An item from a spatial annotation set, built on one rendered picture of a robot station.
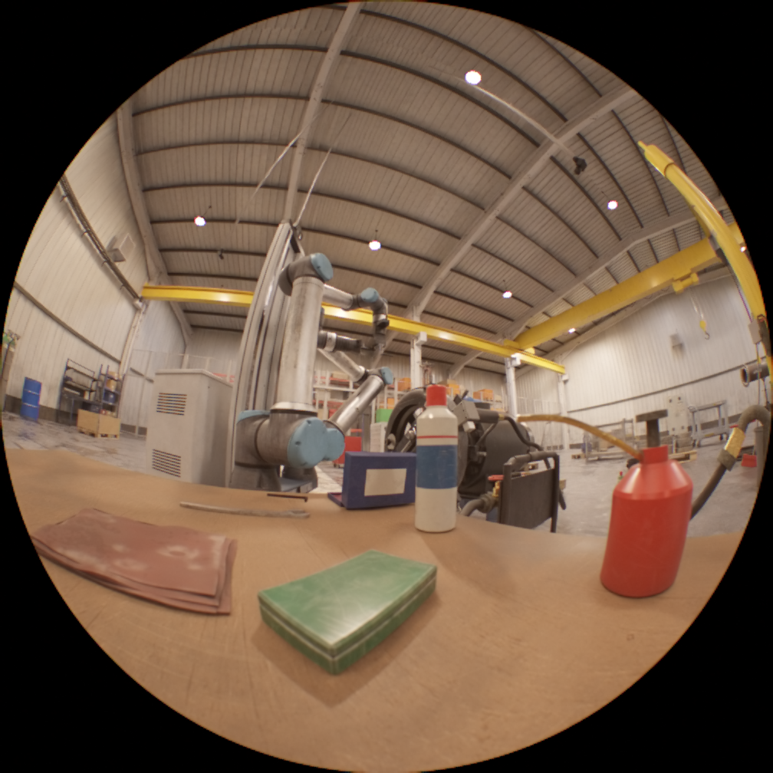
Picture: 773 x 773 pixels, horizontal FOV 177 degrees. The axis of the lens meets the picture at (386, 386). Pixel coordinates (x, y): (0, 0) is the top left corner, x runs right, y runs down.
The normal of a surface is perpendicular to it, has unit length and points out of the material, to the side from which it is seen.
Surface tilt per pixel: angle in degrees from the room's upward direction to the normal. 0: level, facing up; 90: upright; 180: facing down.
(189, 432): 90
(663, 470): 47
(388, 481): 100
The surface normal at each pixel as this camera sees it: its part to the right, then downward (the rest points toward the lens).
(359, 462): 0.46, -0.03
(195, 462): 1.00, 0.02
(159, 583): 0.28, -0.93
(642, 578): -0.83, -0.15
